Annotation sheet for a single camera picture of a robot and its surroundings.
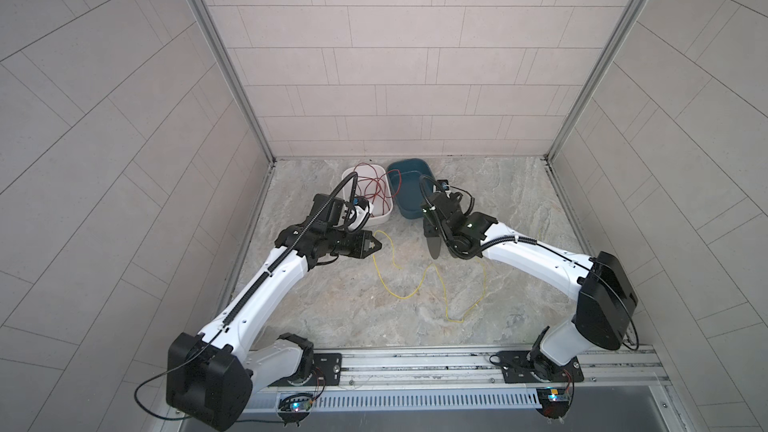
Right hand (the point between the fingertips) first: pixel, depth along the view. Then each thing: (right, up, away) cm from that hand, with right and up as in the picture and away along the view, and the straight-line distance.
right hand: (427, 219), depth 84 cm
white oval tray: (-16, -1, +10) cm, 19 cm away
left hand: (-11, -5, -10) cm, 16 cm away
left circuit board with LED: (-31, -38, -20) cm, 53 cm away
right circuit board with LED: (+28, -40, -16) cm, 51 cm away
